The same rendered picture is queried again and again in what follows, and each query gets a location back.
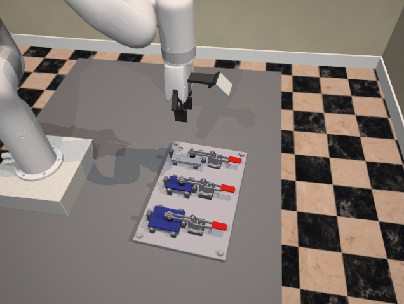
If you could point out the blue flat metal blank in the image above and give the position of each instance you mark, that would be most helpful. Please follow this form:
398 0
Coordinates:
176 188

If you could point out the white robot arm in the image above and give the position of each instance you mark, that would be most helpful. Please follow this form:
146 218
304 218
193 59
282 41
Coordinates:
129 22

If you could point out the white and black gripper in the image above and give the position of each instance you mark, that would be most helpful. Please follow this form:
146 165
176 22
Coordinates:
177 88

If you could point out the blue flat plate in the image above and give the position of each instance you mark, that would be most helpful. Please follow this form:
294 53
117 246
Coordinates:
160 223

